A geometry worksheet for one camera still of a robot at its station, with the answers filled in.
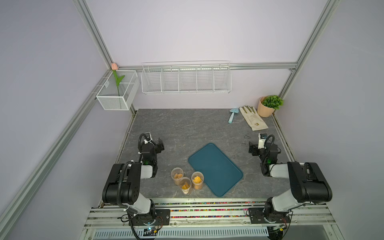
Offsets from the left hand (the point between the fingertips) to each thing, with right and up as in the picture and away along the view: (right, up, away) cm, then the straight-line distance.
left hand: (152, 140), depth 92 cm
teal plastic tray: (+42, -20, -1) cm, 46 cm away
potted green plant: (+79, +24, +16) cm, 84 cm away
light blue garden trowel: (+58, +22, +28) cm, 68 cm away
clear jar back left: (+16, -19, -8) cm, 26 cm away
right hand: (+66, 0, +2) cm, 66 cm away
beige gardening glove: (+72, +13, +23) cm, 77 cm away
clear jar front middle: (+21, -22, -13) cm, 33 cm away
